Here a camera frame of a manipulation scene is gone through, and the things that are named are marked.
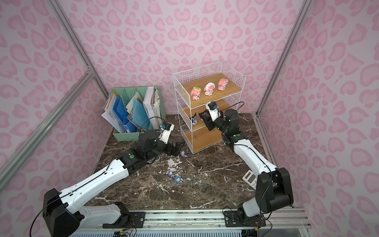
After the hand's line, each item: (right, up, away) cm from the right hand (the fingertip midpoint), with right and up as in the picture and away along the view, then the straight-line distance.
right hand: (203, 112), depth 79 cm
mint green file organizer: (-52, +15, +24) cm, 60 cm away
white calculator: (+28, -38, +7) cm, 48 cm away
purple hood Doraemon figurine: (-19, -35, +8) cm, 41 cm away
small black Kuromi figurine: (-5, -4, -1) cm, 6 cm away
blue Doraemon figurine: (-13, -38, +6) cm, 41 cm away
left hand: (-13, -13, -6) cm, 19 cm away
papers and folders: (-40, 0, +16) cm, 43 cm away
